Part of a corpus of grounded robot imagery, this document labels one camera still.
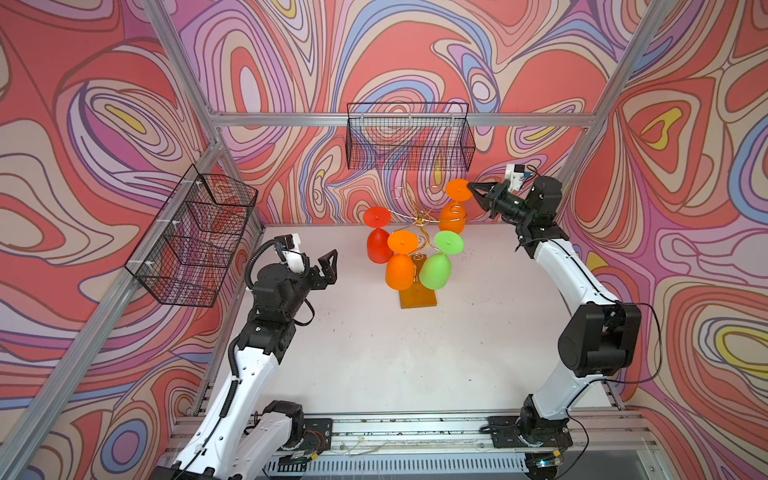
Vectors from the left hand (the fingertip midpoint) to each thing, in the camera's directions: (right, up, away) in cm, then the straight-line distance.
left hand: (324, 252), depth 72 cm
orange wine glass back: (+33, +10, +6) cm, 35 cm away
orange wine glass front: (+19, -4, +4) cm, 20 cm away
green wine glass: (+28, -4, +4) cm, 29 cm away
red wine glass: (+13, +3, +9) cm, 16 cm away
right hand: (+37, +17, +5) cm, 41 cm away
